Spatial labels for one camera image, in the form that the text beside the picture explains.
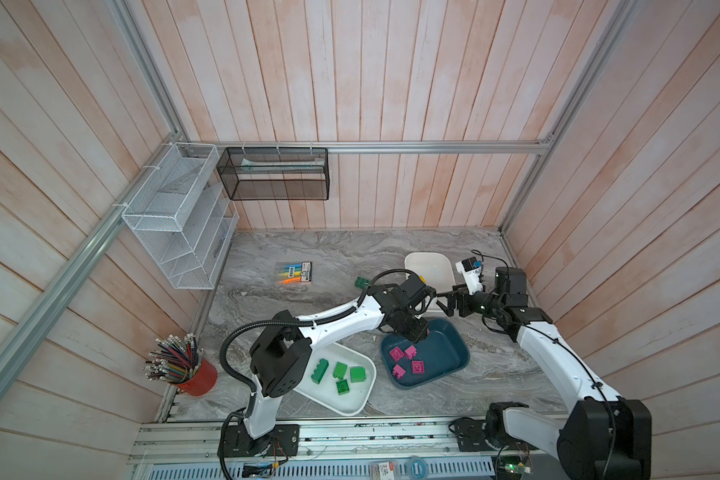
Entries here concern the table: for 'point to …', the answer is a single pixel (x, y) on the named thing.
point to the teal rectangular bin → (407, 363)
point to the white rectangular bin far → (436, 271)
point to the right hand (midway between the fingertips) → (444, 290)
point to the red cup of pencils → (179, 361)
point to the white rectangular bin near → (325, 393)
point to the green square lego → (342, 387)
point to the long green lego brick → (320, 370)
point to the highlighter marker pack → (296, 273)
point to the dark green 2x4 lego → (362, 283)
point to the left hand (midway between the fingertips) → (419, 339)
